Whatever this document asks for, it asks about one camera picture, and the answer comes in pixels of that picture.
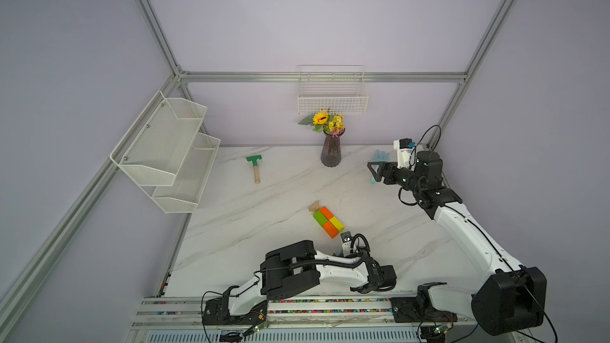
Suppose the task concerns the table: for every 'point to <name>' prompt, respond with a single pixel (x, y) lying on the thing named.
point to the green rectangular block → (319, 217)
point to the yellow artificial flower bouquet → (322, 121)
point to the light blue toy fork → (380, 158)
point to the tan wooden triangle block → (314, 206)
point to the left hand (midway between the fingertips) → (350, 255)
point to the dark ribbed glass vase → (331, 150)
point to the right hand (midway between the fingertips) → (377, 167)
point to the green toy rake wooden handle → (254, 159)
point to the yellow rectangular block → (337, 223)
